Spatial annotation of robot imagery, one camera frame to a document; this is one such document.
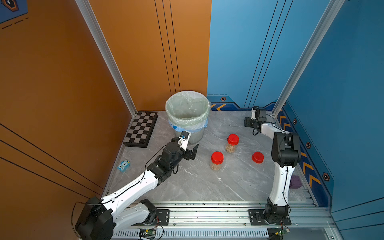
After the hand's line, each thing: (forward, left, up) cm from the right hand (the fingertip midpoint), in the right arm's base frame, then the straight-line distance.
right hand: (250, 120), depth 109 cm
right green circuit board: (-66, -2, -6) cm, 66 cm away
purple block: (-45, -15, -1) cm, 47 cm away
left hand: (-28, +42, +16) cm, 53 cm away
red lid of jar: (-33, +28, +6) cm, 44 cm away
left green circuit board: (-67, +61, -7) cm, 91 cm away
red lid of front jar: (-29, +1, -3) cm, 29 cm away
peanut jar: (-36, +28, -2) cm, 45 cm away
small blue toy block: (-34, +84, -3) cm, 90 cm away
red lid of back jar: (-22, +17, +8) cm, 29 cm away
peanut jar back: (-22, +17, -3) cm, 28 cm away
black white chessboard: (-7, +79, -1) cm, 80 cm away
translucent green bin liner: (0, +46, +11) cm, 47 cm away
